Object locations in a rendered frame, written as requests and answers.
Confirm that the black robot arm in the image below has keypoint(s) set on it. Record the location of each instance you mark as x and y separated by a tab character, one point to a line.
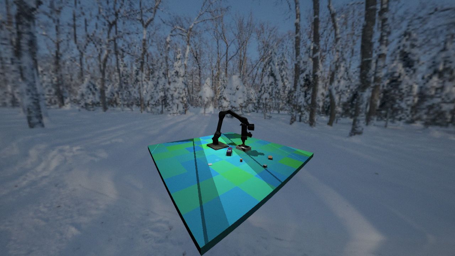
243	120

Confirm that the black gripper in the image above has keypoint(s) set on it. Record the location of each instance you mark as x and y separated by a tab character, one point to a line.
243	134

